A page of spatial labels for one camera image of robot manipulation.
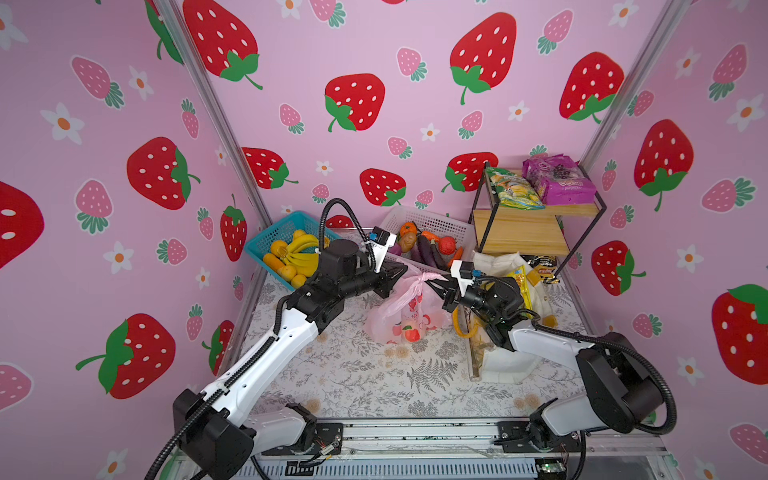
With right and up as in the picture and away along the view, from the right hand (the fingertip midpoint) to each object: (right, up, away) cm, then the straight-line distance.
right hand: (425, 277), depth 73 cm
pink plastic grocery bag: (-3, -10, +6) cm, 12 cm away
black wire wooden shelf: (+47, +14, +25) cm, 55 cm away
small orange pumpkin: (-3, +17, +41) cm, 45 cm away
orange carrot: (+16, +5, +37) cm, 40 cm away
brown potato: (-3, +11, +37) cm, 39 cm away
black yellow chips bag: (+42, +1, +25) cm, 49 cm away
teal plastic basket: (-50, +15, +37) cm, 64 cm away
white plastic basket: (+8, +17, +41) cm, 45 cm away
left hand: (-5, +3, -4) cm, 7 cm away
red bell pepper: (+12, +9, +34) cm, 37 cm away
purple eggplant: (+4, +7, +35) cm, 36 cm away
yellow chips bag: (+28, 0, +10) cm, 30 cm away
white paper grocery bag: (+18, -22, +1) cm, 28 cm away
